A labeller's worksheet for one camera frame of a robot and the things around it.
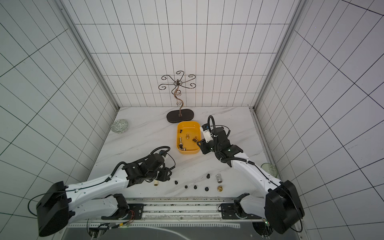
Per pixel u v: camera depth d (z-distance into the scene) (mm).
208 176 834
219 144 620
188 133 1014
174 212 742
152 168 614
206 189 794
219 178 830
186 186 809
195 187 798
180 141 976
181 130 1039
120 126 1065
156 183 808
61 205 401
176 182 815
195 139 997
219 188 788
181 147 950
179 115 1134
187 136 1002
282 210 394
